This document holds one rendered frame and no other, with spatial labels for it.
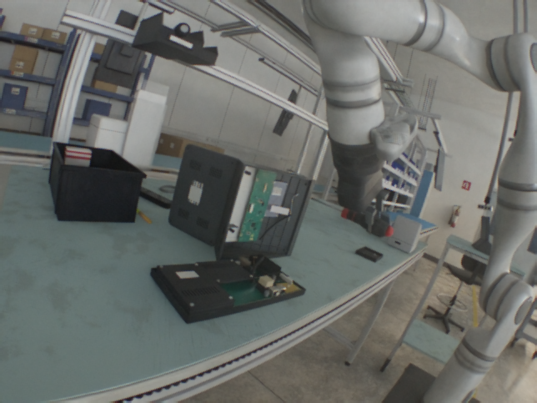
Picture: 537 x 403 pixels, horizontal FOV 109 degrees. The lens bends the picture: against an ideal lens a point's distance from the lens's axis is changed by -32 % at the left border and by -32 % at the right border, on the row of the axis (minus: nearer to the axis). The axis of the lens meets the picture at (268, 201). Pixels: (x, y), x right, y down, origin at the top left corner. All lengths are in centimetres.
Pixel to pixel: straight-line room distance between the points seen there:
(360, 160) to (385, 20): 17
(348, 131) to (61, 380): 41
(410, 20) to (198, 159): 52
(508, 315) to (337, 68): 49
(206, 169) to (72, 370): 49
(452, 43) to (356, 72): 14
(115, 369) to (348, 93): 38
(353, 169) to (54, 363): 41
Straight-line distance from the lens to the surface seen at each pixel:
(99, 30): 101
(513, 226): 51
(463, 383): 64
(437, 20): 36
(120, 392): 31
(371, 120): 34
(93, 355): 34
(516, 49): 48
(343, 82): 32
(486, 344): 59
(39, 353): 34
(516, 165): 48
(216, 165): 63
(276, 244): 71
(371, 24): 30
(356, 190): 40
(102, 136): 92
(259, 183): 57
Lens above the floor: 125
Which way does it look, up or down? 10 degrees down
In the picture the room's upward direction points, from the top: 17 degrees clockwise
